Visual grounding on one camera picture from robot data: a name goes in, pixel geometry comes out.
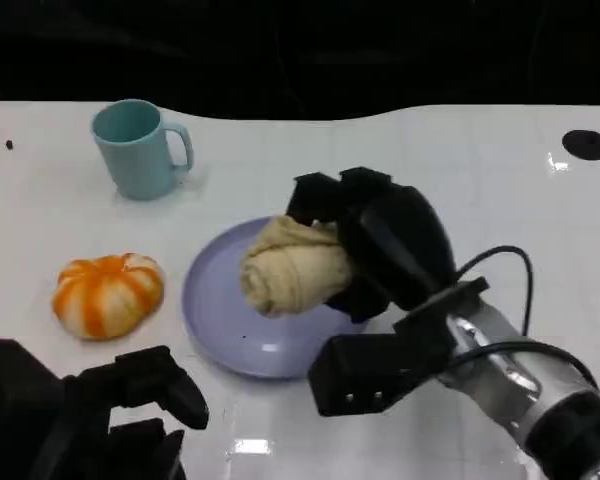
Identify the beige towel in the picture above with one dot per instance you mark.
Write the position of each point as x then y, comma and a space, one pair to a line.
295, 270

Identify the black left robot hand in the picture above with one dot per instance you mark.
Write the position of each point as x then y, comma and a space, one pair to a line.
30, 415

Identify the orange and white bread roll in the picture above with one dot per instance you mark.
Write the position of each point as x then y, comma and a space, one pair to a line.
105, 297

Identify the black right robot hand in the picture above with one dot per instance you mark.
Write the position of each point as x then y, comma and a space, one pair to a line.
400, 245

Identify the lilac plate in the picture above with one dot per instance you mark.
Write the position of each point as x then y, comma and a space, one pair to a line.
215, 310

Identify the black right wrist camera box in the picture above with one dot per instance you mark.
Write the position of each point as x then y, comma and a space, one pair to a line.
360, 370

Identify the pale green mug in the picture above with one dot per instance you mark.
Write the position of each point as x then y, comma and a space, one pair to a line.
137, 162

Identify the black table grommet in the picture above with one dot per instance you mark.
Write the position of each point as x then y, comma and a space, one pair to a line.
585, 144

